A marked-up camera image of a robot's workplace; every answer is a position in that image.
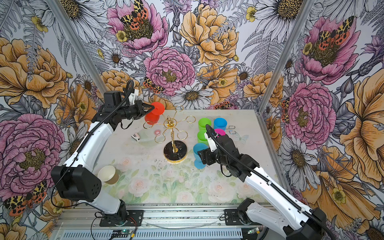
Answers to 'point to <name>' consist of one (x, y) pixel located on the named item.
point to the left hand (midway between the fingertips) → (154, 111)
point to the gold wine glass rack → (174, 151)
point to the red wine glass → (152, 117)
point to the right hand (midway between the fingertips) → (205, 155)
